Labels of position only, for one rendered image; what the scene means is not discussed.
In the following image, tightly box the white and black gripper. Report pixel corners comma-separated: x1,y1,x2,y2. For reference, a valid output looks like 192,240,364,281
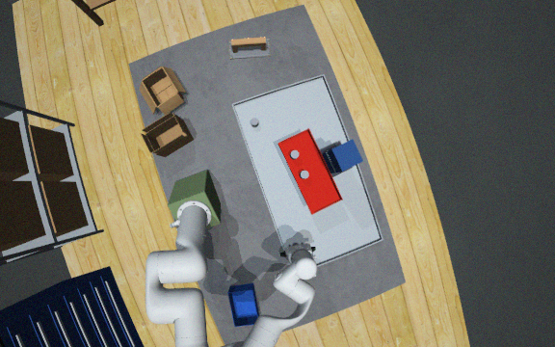
280,243,316,264

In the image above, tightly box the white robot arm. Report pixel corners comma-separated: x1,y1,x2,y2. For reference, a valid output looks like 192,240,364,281
145,200,317,347

